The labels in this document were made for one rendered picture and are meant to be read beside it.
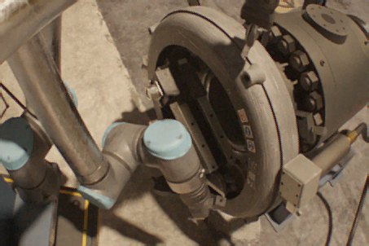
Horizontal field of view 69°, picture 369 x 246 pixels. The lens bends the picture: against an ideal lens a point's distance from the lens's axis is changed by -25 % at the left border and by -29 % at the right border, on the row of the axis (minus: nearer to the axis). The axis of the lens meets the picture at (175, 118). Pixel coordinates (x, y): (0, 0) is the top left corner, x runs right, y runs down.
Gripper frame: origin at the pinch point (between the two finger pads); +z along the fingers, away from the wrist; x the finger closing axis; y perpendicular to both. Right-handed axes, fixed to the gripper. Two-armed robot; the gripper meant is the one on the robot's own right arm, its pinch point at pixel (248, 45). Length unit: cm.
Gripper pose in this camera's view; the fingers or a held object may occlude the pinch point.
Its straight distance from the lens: 75.4
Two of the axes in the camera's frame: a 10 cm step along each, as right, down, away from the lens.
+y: 4.2, -7.3, 5.5
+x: -9.0, -4.0, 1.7
